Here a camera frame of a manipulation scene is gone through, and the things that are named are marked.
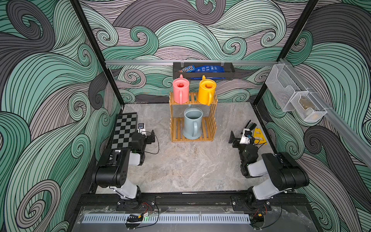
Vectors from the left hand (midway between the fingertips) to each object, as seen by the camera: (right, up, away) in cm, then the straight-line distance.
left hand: (145, 129), depth 93 cm
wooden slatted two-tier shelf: (+45, +3, +11) cm, 46 cm away
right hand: (+62, -2, -5) cm, 62 cm away
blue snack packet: (+42, +39, -2) cm, 58 cm away
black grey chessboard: (-16, +2, +8) cm, 18 cm away
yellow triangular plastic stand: (+79, -7, +6) cm, 79 cm away
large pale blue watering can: (+31, +5, -11) cm, 33 cm away
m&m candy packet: (+30, +40, -1) cm, 50 cm away
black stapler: (+76, +2, +11) cm, 76 cm away
